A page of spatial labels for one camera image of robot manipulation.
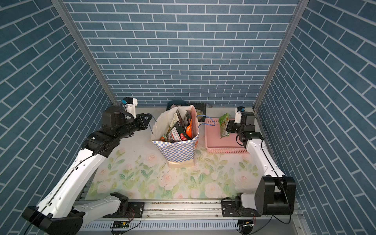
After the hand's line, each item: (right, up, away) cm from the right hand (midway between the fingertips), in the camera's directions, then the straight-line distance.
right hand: (230, 122), depth 86 cm
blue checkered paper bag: (-30, -17, -9) cm, 36 cm away
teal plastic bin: (-36, +16, +32) cm, 51 cm away
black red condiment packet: (-26, +3, +2) cm, 26 cm away
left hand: (-39, +3, -18) cm, 43 cm away
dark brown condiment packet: (-33, +2, +1) cm, 33 cm away
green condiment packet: (-3, +1, +6) cm, 7 cm away
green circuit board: (-58, -51, -13) cm, 78 cm away
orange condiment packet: (-24, -4, -9) cm, 26 cm away
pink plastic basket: (-7, -14, +3) cm, 16 cm away
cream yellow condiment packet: (-31, -6, -7) cm, 32 cm away
